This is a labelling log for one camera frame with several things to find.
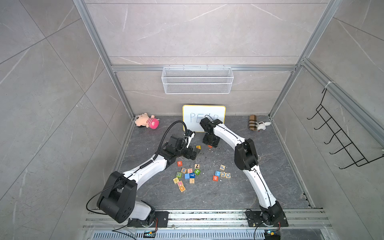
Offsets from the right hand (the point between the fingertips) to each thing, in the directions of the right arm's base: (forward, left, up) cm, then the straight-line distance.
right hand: (209, 144), depth 103 cm
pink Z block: (-28, +19, +2) cm, 34 cm away
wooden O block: (-23, -9, +1) cm, 25 cm away
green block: (-22, +20, +1) cm, 30 cm away
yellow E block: (-3, +8, +1) cm, 8 cm away
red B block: (-25, -1, +2) cm, 25 cm away
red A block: (-4, 0, +3) cm, 5 cm away
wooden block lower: (-26, +13, +1) cm, 29 cm away
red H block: (-20, +14, +1) cm, 24 cm away
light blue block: (-23, +15, +1) cm, 28 cm away
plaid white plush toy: (+14, -35, +2) cm, 38 cm away
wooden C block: (-22, -6, +1) cm, 23 cm away
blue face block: (-22, -3, +1) cm, 22 cm away
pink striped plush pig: (+17, +48, +8) cm, 51 cm away
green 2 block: (-20, +9, +1) cm, 22 cm away
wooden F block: (-18, -7, +1) cm, 19 cm away
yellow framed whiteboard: (+15, +12, +15) cm, 24 cm away
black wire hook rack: (-21, -58, +31) cm, 69 cm away
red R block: (-15, +20, +1) cm, 25 cm away
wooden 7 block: (-17, +9, +2) cm, 20 cm away
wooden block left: (-19, +18, +1) cm, 26 cm away
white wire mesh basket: (+33, +8, +30) cm, 45 cm away
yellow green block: (-26, +22, +1) cm, 34 cm away
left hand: (-10, +10, +14) cm, 20 cm away
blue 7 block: (-23, +12, +1) cm, 26 cm away
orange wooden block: (-30, +18, +1) cm, 35 cm away
